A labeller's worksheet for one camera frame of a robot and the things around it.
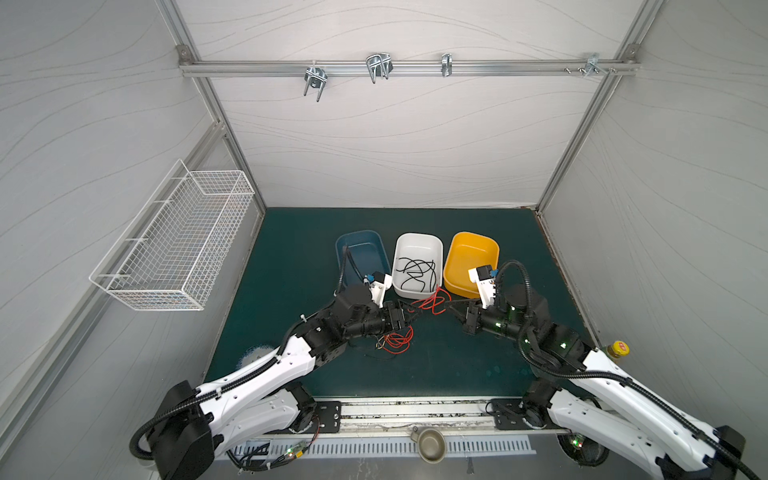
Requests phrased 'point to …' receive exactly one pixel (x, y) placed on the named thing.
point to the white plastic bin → (422, 246)
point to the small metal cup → (430, 443)
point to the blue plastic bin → (359, 254)
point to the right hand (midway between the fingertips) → (450, 297)
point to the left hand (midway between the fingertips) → (422, 313)
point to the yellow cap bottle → (618, 348)
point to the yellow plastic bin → (466, 251)
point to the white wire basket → (171, 254)
